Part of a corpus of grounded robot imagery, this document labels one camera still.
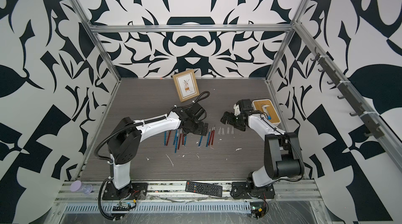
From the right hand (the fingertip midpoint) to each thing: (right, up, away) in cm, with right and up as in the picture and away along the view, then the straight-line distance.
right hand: (227, 119), depth 92 cm
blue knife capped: (-29, -12, -3) cm, 32 cm away
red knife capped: (-28, -11, -1) cm, 30 cm away
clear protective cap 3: (+3, -7, +1) cm, 8 cm away
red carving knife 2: (-8, -9, 0) cm, 13 cm away
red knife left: (-34, -10, -1) cm, 36 cm away
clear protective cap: (-5, -7, +1) cm, 9 cm away
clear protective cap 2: (-2, -7, +1) cm, 8 cm away
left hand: (-16, -4, -3) cm, 17 cm away
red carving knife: (-10, -10, 0) cm, 14 cm away
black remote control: (-14, -30, -18) cm, 37 cm away
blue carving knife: (-16, -12, -1) cm, 20 cm away
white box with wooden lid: (+25, +7, +6) cm, 26 cm away
